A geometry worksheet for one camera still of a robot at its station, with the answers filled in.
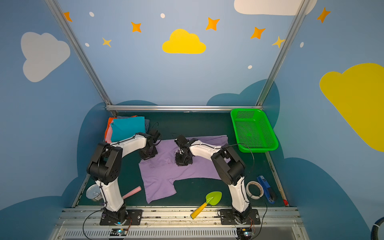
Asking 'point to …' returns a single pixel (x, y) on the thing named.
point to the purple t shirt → (158, 173)
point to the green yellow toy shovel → (212, 198)
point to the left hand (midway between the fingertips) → (153, 156)
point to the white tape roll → (254, 197)
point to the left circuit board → (118, 231)
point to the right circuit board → (244, 233)
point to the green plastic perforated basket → (254, 132)
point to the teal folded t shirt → (123, 128)
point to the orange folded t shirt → (110, 119)
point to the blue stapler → (269, 191)
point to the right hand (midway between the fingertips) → (179, 163)
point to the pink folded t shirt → (108, 139)
